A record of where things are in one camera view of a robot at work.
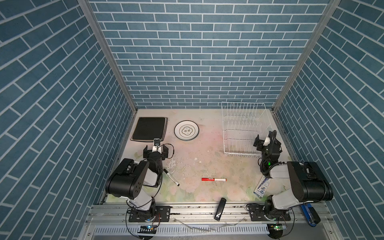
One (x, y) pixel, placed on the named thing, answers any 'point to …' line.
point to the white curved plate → (186, 130)
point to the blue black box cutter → (310, 214)
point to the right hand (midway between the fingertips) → (266, 135)
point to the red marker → (215, 179)
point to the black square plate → (148, 128)
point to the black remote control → (220, 209)
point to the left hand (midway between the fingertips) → (156, 144)
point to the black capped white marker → (171, 177)
